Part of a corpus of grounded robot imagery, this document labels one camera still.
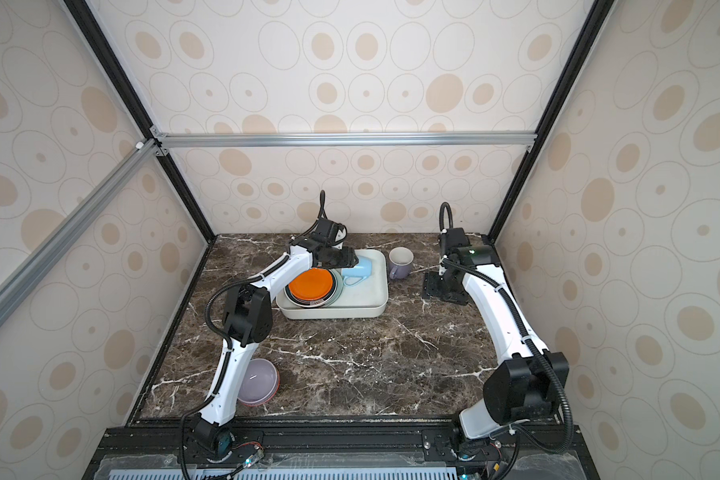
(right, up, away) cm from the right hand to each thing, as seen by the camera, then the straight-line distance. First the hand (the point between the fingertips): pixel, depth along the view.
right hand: (438, 293), depth 81 cm
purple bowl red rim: (-48, -24, -3) cm, 53 cm away
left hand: (-22, +12, +18) cm, 31 cm away
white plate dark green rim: (-30, -3, +18) cm, 36 cm away
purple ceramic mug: (-8, +10, +25) cm, 28 cm away
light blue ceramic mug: (-23, +5, +21) cm, 32 cm away
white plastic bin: (-19, -4, +19) cm, 28 cm away
